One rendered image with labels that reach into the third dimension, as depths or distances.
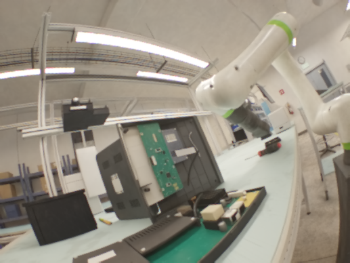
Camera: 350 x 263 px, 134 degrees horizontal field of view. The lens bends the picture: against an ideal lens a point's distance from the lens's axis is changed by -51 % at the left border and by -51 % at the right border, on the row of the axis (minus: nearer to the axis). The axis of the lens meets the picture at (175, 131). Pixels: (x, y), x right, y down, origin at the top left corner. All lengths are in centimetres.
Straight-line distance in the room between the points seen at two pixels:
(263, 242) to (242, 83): 33
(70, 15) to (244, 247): 306
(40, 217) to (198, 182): 44
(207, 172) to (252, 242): 29
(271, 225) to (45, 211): 47
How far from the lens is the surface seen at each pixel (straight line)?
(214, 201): 24
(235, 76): 38
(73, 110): 72
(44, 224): 47
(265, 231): 17
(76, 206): 45
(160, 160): 31
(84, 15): 301
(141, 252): 17
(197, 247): 16
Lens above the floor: 110
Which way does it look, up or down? 12 degrees up
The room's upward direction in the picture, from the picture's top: 22 degrees counter-clockwise
